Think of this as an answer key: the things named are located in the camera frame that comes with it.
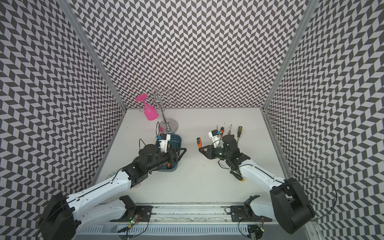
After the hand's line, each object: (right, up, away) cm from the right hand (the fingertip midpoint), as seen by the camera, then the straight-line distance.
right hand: (200, 152), depth 80 cm
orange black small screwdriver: (+16, +11, +25) cm, 31 cm away
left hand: (-9, +1, -5) cm, 10 cm away
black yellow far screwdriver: (+27, +9, +22) cm, 36 cm away
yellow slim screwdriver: (+12, +13, +28) cm, 33 cm away
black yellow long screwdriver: (+21, -15, +5) cm, 26 cm away
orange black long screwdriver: (-15, -3, -13) cm, 20 cm away
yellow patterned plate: (-49, -12, +1) cm, 50 cm away
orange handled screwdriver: (0, +4, -1) cm, 4 cm away
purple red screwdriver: (+21, +10, +24) cm, 33 cm away
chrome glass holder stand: (-23, +13, +25) cm, 37 cm away
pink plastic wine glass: (-32, +22, +16) cm, 42 cm away
